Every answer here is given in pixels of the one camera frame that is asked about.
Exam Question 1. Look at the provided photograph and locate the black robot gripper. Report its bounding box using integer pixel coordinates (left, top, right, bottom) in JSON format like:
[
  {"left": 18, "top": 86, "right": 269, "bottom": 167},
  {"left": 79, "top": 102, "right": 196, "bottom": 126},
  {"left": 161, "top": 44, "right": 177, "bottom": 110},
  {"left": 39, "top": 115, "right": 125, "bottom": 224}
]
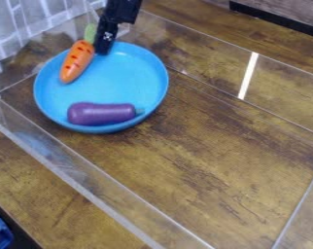
[{"left": 93, "top": 0, "right": 142, "bottom": 55}]

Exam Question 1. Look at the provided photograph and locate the orange toy carrot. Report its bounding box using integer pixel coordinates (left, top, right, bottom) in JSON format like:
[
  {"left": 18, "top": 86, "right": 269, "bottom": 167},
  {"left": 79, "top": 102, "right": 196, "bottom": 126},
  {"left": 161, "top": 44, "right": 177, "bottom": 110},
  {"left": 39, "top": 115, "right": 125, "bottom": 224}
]
[{"left": 59, "top": 23, "right": 96, "bottom": 84}]

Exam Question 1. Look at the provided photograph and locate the blue round plastic tray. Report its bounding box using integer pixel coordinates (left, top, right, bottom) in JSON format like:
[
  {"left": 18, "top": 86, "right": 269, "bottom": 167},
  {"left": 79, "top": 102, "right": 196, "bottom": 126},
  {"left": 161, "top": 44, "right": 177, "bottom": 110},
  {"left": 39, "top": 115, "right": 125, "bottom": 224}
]
[{"left": 31, "top": 42, "right": 169, "bottom": 133}]

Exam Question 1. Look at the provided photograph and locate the white patterned curtain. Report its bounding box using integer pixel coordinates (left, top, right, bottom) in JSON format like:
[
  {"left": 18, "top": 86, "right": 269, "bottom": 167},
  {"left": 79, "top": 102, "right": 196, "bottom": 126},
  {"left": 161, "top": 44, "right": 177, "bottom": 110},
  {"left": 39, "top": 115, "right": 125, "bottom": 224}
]
[{"left": 0, "top": 0, "right": 108, "bottom": 76}]

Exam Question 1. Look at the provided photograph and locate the purple toy eggplant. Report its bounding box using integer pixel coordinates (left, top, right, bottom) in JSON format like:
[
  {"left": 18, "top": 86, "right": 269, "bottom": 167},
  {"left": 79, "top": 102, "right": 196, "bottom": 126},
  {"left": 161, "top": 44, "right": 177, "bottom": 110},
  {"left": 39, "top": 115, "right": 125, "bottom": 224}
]
[{"left": 66, "top": 102, "right": 144, "bottom": 125}]

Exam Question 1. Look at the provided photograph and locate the dark baseboard strip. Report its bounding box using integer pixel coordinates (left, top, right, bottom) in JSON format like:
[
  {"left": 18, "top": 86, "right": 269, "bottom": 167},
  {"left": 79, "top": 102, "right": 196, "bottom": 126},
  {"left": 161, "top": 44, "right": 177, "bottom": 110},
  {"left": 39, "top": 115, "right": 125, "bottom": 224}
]
[{"left": 229, "top": 0, "right": 313, "bottom": 36}]

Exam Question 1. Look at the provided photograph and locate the clear acrylic enclosure wall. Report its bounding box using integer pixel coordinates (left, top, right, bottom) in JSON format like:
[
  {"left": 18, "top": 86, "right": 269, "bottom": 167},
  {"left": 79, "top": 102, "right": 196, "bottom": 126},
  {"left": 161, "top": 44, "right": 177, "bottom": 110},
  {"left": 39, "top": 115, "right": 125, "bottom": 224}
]
[{"left": 0, "top": 0, "right": 313, "bottom": 249}]

